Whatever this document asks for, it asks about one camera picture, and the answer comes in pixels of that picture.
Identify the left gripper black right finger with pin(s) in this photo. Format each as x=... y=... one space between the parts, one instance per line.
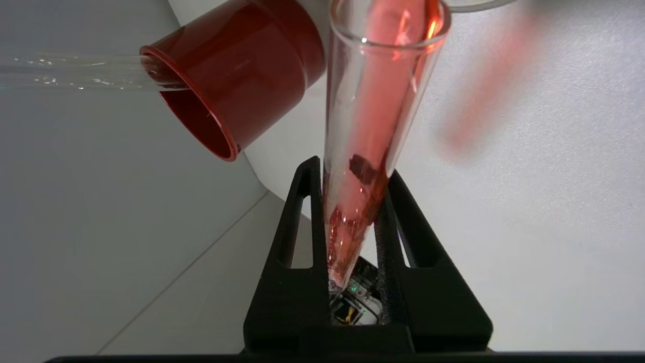
x=433 y=312

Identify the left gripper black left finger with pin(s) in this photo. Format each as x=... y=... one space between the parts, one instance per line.
x=287 y=312

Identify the red pigment glass test tube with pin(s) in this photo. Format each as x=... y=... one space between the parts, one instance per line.
x=378 y=101

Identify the black device with green light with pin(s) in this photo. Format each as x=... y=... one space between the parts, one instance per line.
x=352 y=307

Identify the dark red cup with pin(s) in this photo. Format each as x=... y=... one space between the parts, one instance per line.
x=252 y=60

